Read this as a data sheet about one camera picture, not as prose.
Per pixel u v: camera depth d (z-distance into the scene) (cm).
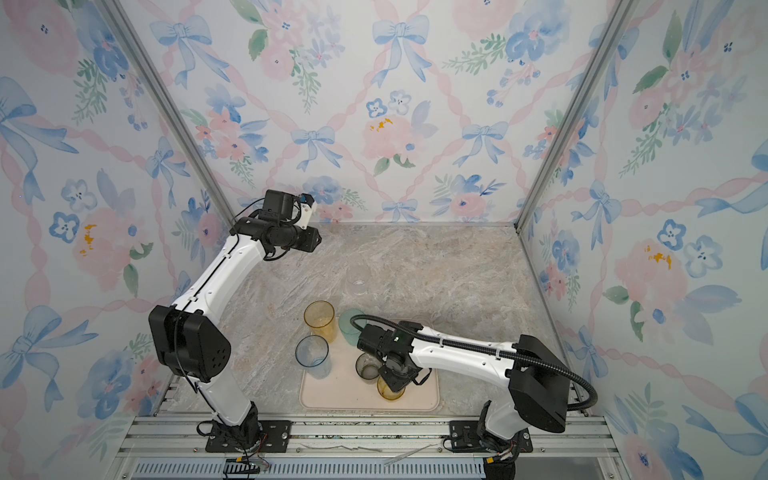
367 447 73
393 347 56
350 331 69
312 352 80
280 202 65
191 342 46
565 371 40
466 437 73
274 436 73
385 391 80
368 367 84
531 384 41
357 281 103
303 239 76
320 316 90
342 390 84
